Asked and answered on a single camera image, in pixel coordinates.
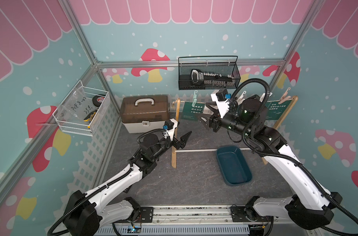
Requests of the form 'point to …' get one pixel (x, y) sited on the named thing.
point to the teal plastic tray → (235, 169)
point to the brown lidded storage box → (144, 113)
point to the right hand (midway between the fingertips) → (201, 109)
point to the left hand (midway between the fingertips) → (185, 129)
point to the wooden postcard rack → (174, 152)
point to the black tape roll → (97, 100)
